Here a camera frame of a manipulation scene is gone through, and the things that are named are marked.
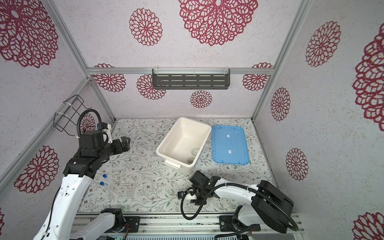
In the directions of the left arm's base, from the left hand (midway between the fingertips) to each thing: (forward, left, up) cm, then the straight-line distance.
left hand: (121, 144), depth 73 cm
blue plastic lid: (+17, -62, -27) cm, 70 cm away
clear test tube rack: (-14, +5, -26) cm, 30 cm away
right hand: (-17, -34, -25) cm, 46 cm away
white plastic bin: (+18, -28, -28) cm, 44 cm away
